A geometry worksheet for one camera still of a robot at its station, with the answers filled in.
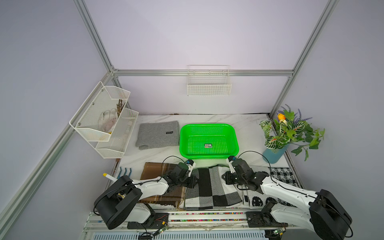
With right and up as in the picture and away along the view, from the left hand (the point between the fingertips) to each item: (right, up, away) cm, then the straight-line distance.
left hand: (197, 182), depth 86 cm
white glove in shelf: (-48, +36, -8) cm, 60 cm away
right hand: (+15, +2, 0) cm, 15 cm away
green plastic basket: (+8, +23, +18) cm, 30 cm away
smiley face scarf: (+30, -5, -9) cm, 32 cm away
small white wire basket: (+7, +64, +11) cm, 65 cm away
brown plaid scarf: (-12, -5, -8) cm, 15 cm away
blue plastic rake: (-48, +3, +3) cm, 48 cm away
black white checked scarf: (+8, -3, -4) cm, 9 cm away
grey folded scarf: (-31, +27, +19) cm, 45 cm away
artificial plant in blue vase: (+42, +32, -18) cm, 56 cm away
